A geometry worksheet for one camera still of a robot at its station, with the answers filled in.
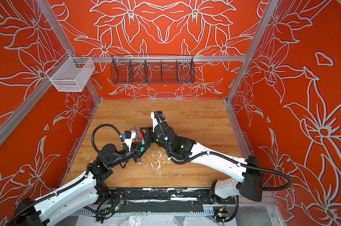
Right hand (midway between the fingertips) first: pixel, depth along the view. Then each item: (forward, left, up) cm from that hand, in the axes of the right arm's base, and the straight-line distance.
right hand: (138, 129), depth 65 cm
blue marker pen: (-3, +1, 0) cm, 3 cm away
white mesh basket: (+43, +51, +3) cm, 67 cm away
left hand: (-4, -4, -8) cm, 10 cm away
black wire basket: (+53, 0, -1) cm, 53 cm away
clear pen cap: (-13, -19, -29) cm, 37 cm away
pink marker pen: (-4, -2, 0) cm, 4 cm away
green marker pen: (-6, -1, -8) cm, 10 cm away
